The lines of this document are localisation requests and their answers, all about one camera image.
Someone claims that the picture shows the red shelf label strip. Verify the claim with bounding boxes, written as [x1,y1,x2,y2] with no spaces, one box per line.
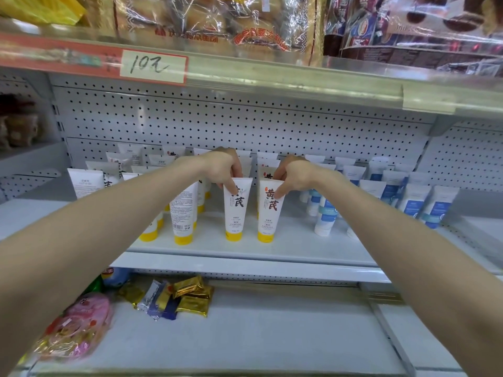
[0,33,189,87]

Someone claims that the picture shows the group of blue-labelled white tubes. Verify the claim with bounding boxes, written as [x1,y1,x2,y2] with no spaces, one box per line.
[300,154,461,238]

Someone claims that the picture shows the row of yellow cap tubes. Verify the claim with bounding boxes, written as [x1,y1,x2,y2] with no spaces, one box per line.
[67,143,280,247]

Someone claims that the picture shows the blue chips bag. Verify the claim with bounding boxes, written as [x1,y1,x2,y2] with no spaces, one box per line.
[101,267,130,287]

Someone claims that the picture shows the person's right forearm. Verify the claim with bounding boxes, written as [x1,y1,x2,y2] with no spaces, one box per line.
[318,168,503,377]

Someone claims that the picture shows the brown wrapped goods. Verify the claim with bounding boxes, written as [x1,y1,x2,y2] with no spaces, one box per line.
[0,94,40,150]

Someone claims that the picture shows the pink snack bag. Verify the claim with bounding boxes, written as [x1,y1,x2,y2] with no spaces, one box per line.
[33,292,113,360]

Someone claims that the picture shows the blue snack packet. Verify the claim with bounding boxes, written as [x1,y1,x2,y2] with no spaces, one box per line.
[149,296,181,321]

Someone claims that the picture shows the person's left forearm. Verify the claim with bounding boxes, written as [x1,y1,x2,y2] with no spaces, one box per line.
[0,152,207,377]

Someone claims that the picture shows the person's right hand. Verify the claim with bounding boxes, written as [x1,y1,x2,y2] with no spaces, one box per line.
[273,154,327,199]

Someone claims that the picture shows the person's left hand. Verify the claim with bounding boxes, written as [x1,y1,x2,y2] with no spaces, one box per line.
[198,146,244,195]

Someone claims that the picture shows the black green chips bag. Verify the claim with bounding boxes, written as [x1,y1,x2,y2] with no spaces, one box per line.
[84,275,104,295]

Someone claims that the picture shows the white paper price tag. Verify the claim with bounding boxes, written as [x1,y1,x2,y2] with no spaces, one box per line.
[119,50,188,85]

